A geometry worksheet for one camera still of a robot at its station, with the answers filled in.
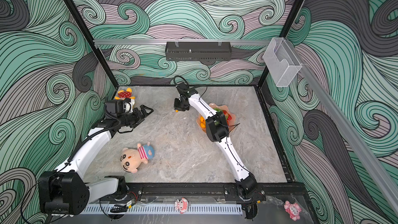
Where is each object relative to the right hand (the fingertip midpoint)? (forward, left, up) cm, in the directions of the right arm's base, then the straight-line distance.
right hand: (174, 109), depth 102 cm
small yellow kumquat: (-13, -19, +1) cm, 23 cm away
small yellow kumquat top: (-2, -2, 0) cm, 3 cm away
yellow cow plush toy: (+11, +37, +3) cm, 38 cm away
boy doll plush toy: (-34, +18, +5) cm, 39 cm away
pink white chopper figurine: (-53, -8, 0) cm, 54 cm away
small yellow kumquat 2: (-9, -19, +1) cm, 21 cm away
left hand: (-14, +10, +16) cm, 24 cm away
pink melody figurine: (-55, -57, 0) cm, 79 cm away
